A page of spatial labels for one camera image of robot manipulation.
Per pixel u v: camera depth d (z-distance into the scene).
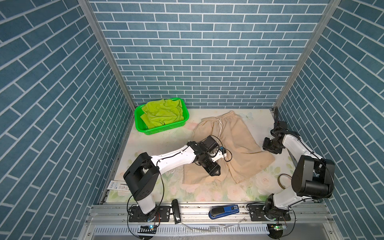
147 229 0.72
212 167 0.71
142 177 0.45
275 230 0.72
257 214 0.73
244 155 0.95
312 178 0.45
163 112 1.09
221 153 0.75
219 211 0.70
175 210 0.72
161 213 0.74
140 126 1.08
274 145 0.77
